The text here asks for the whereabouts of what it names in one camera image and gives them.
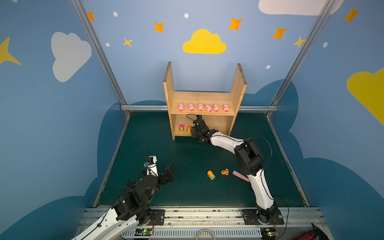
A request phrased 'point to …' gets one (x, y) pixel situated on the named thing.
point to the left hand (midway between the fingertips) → (168, 165)
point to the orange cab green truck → (189, 129)
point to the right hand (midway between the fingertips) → (196, 127)
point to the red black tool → (316, 234)
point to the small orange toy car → (225, 172)
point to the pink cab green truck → (181, 128)
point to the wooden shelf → (221, 120)
